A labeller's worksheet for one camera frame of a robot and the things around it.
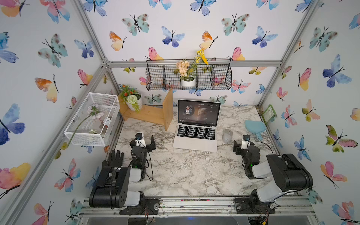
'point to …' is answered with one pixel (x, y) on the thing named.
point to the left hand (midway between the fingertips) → (145, 135)
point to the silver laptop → (196, 129)
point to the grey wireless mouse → (227, 135)
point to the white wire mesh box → (93, 122)
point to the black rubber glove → (114, 160)
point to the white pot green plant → (133, 98)
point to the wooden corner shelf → (160, 115)
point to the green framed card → (269, 113)
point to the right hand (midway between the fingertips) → (243, 138)
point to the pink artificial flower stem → (95, 112)
